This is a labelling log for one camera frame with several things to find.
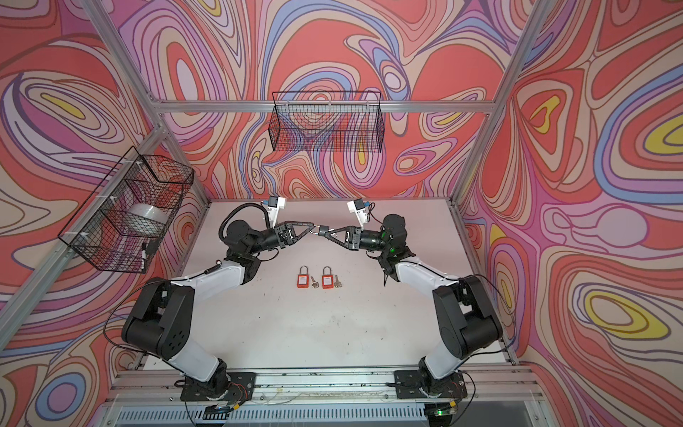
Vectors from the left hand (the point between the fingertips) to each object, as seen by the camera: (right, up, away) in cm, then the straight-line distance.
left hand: (314, 232), depth 73 cm
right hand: (+3, -3, +2) cm, 5 cm away
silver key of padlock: (-2, -19, +21) cm, 28 cm away
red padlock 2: (+2, -18, +20) cm, 27 cm away
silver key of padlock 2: (+6, -19, +20) cm, 28 cm away
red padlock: (-6, -17, +20) cm, 27 cm away
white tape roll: (-47, +6, +1) cm, 47 cm away
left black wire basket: (-50, +4, -4) cm, 50 cm away
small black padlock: (+2, +1, 0) cm, 2 cm away
